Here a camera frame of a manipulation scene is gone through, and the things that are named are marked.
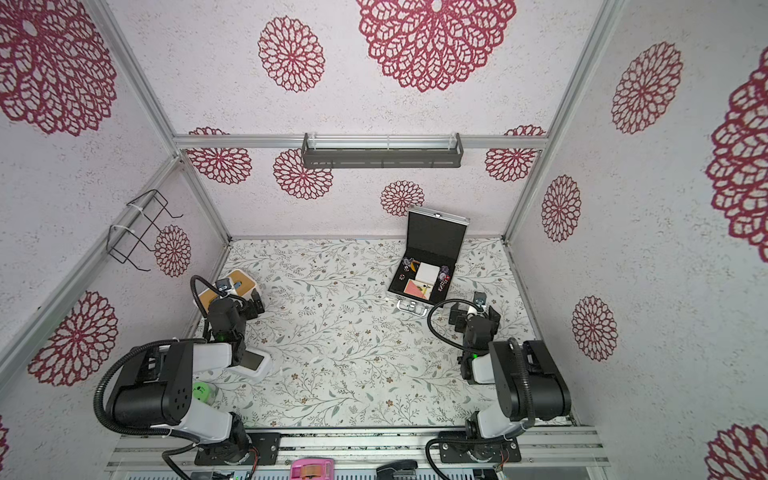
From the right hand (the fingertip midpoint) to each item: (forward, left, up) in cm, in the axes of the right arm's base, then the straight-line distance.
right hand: (475, 301), depth 91 cm
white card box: (+16, +13, -6) cm, 21 cm away
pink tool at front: (-44, +43, -3) cm, 62 cm away
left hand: (0, +73, +2) cm, 73 cm away
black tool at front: (-43, +26, -6) cm, 51 cm away
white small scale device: (-20, +64, -3) cm, 67 cm away
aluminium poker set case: (+24, +11, +1) cm, 26 cm away
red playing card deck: (+9, +16, -7) cm, 20 cm away
